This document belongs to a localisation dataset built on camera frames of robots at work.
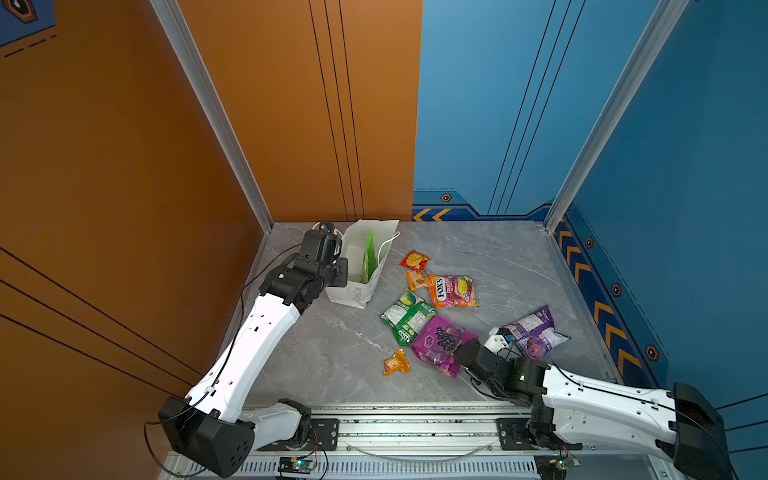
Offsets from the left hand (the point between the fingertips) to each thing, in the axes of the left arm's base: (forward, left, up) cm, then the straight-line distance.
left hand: (337, 262), depth 76 cm
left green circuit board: (-41, +8, -27) cm, 50 cm away
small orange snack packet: (+11, -22, -23) cm, 34 cm away
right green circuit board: (-40, -53, -27) cm, 72 cm away
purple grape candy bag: (-13, -27, -19) cm, 35 cm away
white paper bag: (-3, -4, -10) cm, 12 cm away
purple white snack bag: (-9, -56, -22) cm, 61 cm away
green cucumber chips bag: (+2, -8, -3) cm, 9 cm away
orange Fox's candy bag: (+6, -34, -22) cm, 41 cm away
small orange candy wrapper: (-17, -16, -24) cm, 33 cm away
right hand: (-16, -29, -18) cm, 38 cm away
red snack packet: (+18, -22, -22) cm, 37 cm away
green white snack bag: (-3, -19, -23) cm, 30 cm away
